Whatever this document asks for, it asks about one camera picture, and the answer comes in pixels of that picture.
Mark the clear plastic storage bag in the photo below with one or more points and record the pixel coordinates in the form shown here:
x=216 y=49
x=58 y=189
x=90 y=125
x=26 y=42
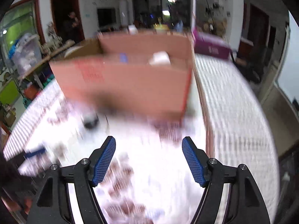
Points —
x=25 y=51

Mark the black chair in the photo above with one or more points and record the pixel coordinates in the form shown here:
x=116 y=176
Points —
x=247 y=72

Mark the purple box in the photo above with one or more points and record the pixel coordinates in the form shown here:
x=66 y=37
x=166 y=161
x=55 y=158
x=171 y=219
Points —
x=210 y=46

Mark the white rounded object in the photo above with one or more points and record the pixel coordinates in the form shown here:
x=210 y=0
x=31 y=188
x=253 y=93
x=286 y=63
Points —
x=158 y=58

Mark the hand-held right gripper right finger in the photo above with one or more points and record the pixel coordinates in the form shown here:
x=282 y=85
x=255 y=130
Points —
x=192 y=161

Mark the white lamp pole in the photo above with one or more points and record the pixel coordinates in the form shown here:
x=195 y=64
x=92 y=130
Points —
x=194 y=9

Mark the black television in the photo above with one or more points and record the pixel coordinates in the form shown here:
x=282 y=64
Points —
x=106 y=17

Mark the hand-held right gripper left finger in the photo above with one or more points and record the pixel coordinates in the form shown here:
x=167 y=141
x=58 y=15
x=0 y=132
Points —
x=105 y=161

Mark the cardboard box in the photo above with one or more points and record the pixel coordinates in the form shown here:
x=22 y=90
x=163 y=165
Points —
x=140 y=86

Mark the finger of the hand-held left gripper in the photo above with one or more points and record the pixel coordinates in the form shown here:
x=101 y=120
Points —
x=35 y=153

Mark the small blue object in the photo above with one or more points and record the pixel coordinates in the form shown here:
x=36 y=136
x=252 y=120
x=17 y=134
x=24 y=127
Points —
x=123 y=58

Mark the white floor air conditioner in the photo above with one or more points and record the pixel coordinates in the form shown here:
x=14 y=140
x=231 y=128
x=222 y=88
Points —
x=123 y=11

